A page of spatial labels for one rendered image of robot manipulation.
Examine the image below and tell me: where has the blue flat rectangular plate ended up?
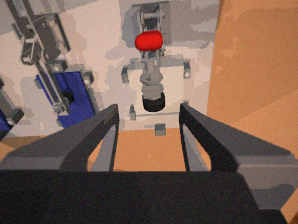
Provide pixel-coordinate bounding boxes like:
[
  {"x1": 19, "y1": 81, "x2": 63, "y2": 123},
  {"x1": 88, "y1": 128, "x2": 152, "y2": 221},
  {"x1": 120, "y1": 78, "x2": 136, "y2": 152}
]
[{"x1": 36, "y1": 69, "x2": 97, "y2": 129}]

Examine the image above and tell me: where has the toggle clamp with red handle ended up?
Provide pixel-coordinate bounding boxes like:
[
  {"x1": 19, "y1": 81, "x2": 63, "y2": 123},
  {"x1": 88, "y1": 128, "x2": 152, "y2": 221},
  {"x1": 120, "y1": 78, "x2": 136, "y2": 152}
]
[{"x1": 3, "y1": 0, "x2": 74, "y2": 116}]

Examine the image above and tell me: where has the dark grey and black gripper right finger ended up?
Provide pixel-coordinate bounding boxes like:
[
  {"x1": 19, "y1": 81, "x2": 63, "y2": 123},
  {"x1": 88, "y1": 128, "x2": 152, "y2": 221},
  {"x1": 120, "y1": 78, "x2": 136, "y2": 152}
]
[{"x1": 179, "y1": 103, "x2": 298, "y2": 211}]

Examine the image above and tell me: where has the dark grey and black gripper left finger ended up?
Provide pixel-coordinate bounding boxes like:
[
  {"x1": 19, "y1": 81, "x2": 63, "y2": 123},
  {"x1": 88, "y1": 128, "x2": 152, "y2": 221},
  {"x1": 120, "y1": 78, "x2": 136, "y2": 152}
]
[{"x1": 0, "y1": 104, "x2": 119, "y2": 172}]

